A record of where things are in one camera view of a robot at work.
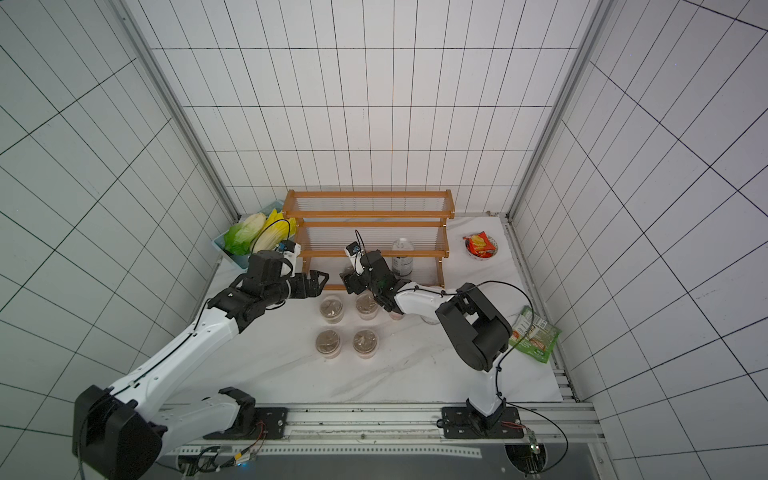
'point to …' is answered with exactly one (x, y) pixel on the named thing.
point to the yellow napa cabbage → (275, 230)
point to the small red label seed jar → (395, 316)
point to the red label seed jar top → (367, 307)
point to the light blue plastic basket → (242, 261)
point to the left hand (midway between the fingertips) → (309, 282)
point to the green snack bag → (541, 339)
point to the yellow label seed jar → (332, 309)
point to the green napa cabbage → (239, 239)
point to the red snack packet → (480, 244)
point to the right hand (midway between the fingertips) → (342, 269)
